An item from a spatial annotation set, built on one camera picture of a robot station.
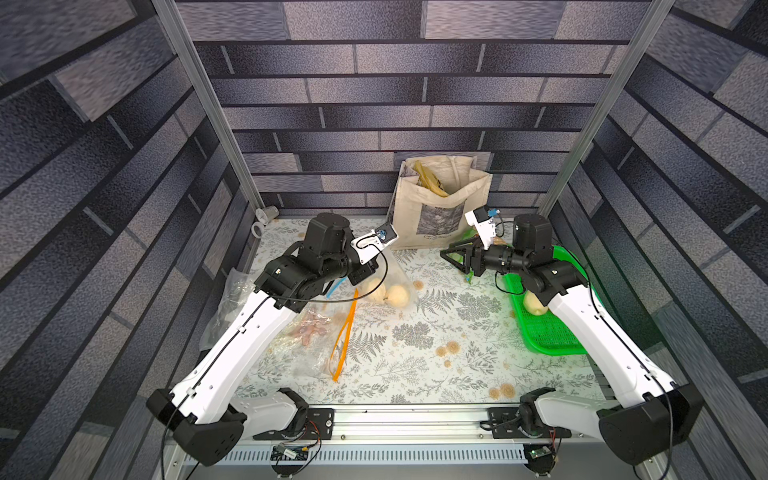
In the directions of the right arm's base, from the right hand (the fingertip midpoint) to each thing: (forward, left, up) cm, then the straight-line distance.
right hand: (445, 247), depth 71 cm
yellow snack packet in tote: (+32, +1, -5) cm, 33 cm away
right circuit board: (-38, -24, -34) cm, 57 cm away
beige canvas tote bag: (+23, +1, -5) cm, 24 cm away
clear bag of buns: (+2, +14, -21) cm, 25 cm away
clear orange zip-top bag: (-12, +36, -30) cm, 48 cm away
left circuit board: (-39, +39, -31) cm, 64 cm away
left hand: (-3, +16, +5) cm, 17 cm away
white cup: (+35, +64, -24) cm, 76 cm away
